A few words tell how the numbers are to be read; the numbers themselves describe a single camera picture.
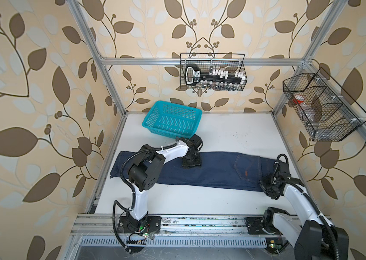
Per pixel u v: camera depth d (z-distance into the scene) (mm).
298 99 807
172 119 1187
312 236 400
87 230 740
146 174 506
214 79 848
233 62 911
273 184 628
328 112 723
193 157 806
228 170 906
